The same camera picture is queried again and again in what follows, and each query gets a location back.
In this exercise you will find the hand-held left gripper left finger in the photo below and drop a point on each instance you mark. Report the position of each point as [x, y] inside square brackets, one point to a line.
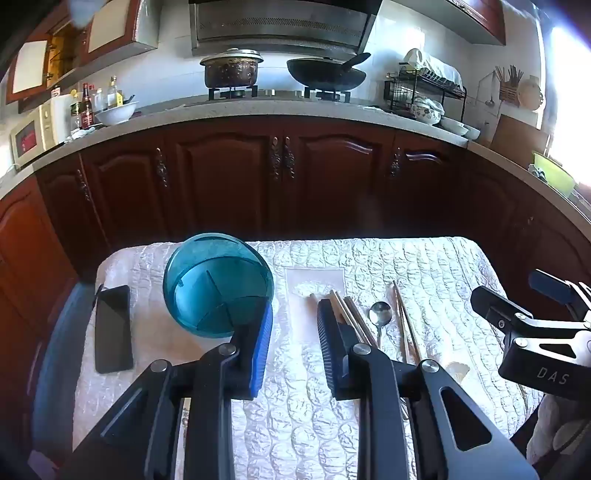
[262, 350]

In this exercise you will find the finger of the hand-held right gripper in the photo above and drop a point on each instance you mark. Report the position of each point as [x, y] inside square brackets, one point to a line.
[496, 307]
[551, 281]

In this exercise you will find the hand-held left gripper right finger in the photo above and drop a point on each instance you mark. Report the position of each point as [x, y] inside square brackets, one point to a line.
[325, 341]

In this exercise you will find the metal spoon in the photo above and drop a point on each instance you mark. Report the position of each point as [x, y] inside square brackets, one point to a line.
[380, 313]

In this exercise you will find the person's right hand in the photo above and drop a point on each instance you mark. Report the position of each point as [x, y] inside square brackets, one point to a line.
[556, 427]

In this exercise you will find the brown chopstick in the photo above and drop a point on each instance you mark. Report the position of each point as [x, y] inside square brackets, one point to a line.
[400, 318]
[408, 327]

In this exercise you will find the white quilted cloth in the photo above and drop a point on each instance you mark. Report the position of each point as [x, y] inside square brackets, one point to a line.
[300, 429]

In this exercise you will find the green plastic basin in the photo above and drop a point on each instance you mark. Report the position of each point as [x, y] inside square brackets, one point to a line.
[556, 175]

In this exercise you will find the brown cutting board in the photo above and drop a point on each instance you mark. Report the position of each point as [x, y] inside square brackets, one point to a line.
[517, 141]

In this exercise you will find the black smartphone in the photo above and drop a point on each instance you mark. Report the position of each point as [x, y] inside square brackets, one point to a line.
[113, 330]

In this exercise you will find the round wooden board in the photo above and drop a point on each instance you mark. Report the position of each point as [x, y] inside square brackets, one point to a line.
[529, 94]

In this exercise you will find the grey blue chair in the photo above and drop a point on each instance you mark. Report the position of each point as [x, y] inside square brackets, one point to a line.
[60, 369]

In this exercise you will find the patterned ceramic bowl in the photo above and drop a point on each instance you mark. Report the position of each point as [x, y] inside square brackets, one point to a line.
[428, 112]

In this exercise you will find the grey stone countertop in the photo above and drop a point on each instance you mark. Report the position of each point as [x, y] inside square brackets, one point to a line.
[258, 110]

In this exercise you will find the white cloth on rack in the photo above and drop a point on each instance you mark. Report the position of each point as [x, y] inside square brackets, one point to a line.
[438, 67]

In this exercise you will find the gas stove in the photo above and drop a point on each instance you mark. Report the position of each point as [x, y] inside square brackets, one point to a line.
[277, 93]

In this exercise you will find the black wok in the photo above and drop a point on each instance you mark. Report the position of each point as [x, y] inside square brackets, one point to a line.
[323, 74]

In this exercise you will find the large white bowl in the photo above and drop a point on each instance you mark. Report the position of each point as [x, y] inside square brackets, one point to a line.
[116, 115]

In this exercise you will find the metal cooking pot with lid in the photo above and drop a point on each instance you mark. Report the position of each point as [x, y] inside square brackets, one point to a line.
[231, 69]

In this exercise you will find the dark sauce bottle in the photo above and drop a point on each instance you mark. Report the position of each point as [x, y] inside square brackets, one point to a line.
[86, 113]

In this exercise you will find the yellow oil bottle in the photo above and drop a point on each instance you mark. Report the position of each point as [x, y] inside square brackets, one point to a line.
[113, 94]

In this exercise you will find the clear bottle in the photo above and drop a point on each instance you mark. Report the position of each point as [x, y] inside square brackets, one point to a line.
[98, 101]

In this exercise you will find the white microwave oven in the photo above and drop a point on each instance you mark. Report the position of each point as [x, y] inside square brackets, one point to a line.
[32, 134]

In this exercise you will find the steel range hood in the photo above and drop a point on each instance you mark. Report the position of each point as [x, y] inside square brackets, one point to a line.
[277, 27]

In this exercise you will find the wall chopstick holder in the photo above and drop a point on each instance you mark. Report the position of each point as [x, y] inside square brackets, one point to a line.
[508, 90]

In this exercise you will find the red brown wall cabinet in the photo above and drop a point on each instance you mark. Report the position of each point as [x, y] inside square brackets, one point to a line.
[115, 27]
[485, 18]

